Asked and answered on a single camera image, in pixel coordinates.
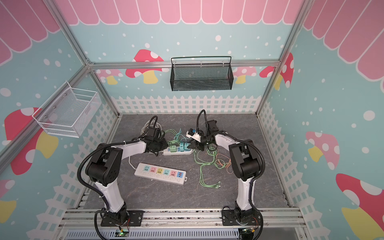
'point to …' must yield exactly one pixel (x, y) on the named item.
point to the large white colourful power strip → (169, 175)
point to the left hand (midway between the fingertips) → (167, 146)
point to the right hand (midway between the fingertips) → (189, 143)
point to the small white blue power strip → (167, 152)
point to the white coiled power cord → (143, 130)
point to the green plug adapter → (173, 148)
